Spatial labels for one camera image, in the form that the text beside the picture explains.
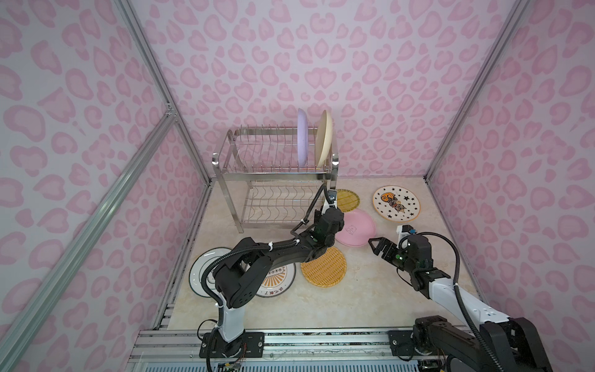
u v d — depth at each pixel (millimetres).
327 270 885
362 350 730
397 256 751
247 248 510
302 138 695
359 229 1012
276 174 1187
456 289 542
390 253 766
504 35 738
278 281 862
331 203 726
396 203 1099
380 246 779
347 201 1094
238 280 488
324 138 687
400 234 797
